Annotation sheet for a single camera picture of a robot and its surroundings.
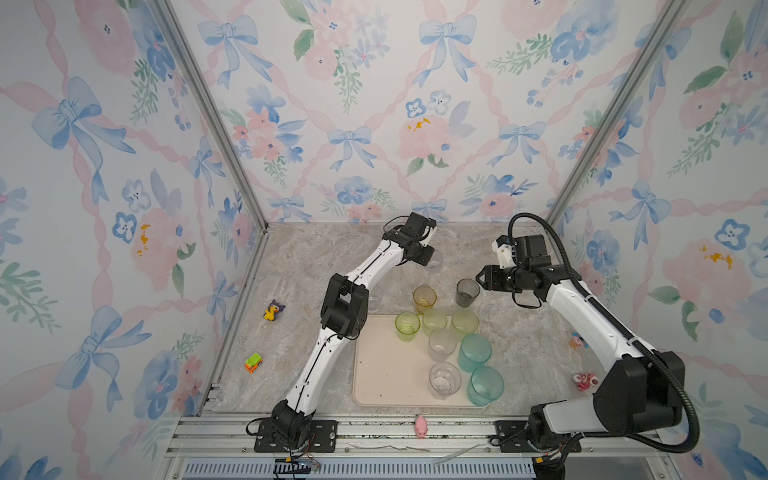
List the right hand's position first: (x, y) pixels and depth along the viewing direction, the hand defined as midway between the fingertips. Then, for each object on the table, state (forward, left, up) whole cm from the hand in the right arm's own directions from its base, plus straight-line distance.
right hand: (484, 275), depth 86 cm
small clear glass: (-1, +32, -14) cm, 35 cm away
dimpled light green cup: (-7, +13, -14) cm, 21 cm away
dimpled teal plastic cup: (-26, +2, -12) cm, 29 cm away
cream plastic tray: (-22, +27, -15) cm, 38 cm away
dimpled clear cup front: (-14, +12, -13) cm, 23 cm away
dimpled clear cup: (+16, +11, -14) cm, 24 cm away
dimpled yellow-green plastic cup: (-7, +4, -14) cm, 16 cm away
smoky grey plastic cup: (+3, +2, -13) cm, 14 cm away
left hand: (+16, +14, -8) cm, 23 cm away
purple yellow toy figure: (-5, +64, -13) cm, 65 cm away
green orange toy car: (-21, +65, -13) cm, 70 cm away
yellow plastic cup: (+2, +16, -15) cm, 22 cm away
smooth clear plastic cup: (-24, +12, -15) cm, 31 cm away
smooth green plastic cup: (-9, +22, -13) cm, 27 cm away
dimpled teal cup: (-18, +3, -11) cm, 21 cm away
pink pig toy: (-36, +19, -15) cm, 43 cm away
